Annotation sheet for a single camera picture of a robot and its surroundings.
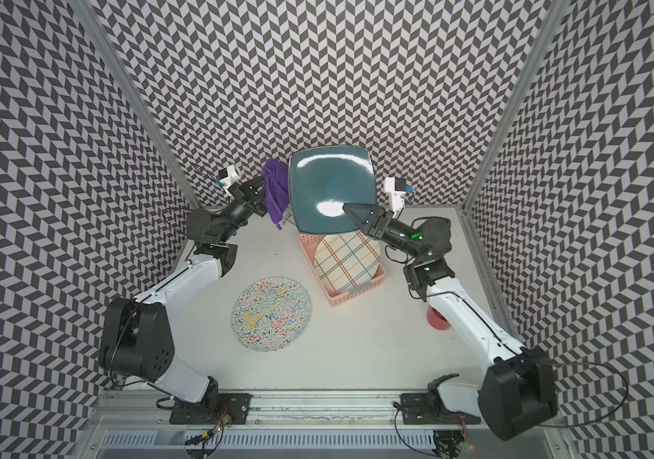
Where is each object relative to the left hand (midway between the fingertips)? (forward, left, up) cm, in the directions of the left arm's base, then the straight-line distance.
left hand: (277, 177), depth 66 cm
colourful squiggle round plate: (-15, +8, -44) cm, 47 cm away
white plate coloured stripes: (+2, -16, -38) cm, 41 cm away
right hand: (-10, -16, -2) cm, 19 cm away
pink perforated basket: (+11, -3, -40) cm, 42 cm away
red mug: (-19, -43, -38) cm, 60 cm away
